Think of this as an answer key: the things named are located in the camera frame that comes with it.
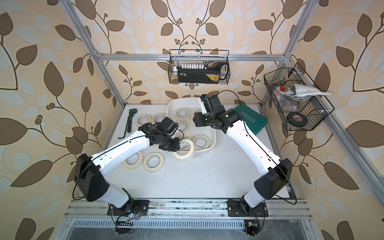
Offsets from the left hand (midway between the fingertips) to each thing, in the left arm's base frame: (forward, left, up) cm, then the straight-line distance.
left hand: (180, 148), depth 79 cm
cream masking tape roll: (+33, +33, -16) cm, 49 cm away
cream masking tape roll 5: (+38, +3, -14) cm, 41 cm away
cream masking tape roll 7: (+13, -12, -15) cm, 24 cm away
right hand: (+11, -9, +12) cm, 19 cm away
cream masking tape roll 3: (-1, +17, -16) cm, 24 cm away
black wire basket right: (+14, -61, +19) cm, 65 cm away
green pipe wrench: (+40, +42, -15) cm, 60 cm away
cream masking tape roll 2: (+34, +21, -15) cm, 42 cm away
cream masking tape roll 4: (-2, -4, +2) cm, 5 cm away
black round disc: (+8, -58, +16) cm, 60 cm away
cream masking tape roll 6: (+39, -9, -12) cm, 41 cm away
